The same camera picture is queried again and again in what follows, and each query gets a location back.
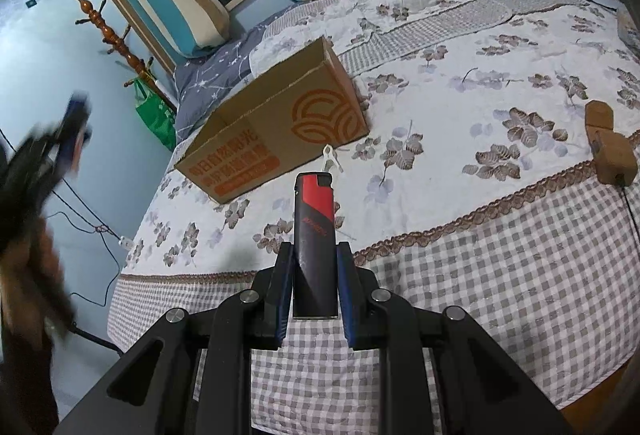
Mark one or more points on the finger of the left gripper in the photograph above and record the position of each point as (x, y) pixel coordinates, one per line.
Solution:
(71, 135)

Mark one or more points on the wooden coat stand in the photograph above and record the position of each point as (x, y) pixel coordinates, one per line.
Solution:
(117, 44)

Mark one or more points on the green shopping bag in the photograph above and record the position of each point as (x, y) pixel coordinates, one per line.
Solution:
(155, 114)

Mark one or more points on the person left hand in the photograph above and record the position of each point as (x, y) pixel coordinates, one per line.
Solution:
(21, 308)

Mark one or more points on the white power strip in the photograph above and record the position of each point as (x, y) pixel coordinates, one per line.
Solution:
(126, 243)

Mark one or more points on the floral checked bedspread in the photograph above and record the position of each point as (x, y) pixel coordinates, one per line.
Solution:
(474, 187)

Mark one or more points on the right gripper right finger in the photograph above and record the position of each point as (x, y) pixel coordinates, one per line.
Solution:
(439, 372)

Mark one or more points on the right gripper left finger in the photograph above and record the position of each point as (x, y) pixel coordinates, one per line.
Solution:
(190, 373)

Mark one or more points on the brown cardboard box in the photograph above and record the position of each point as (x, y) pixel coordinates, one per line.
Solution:
(280, 121)

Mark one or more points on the wooden block toy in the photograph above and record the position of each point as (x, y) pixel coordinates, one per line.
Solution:
(613, 155)

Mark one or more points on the white plastic clip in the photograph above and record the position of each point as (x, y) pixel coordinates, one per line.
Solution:
(330, 160)

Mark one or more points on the red black lighter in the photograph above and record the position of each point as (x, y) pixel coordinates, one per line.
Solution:
(315, 274)

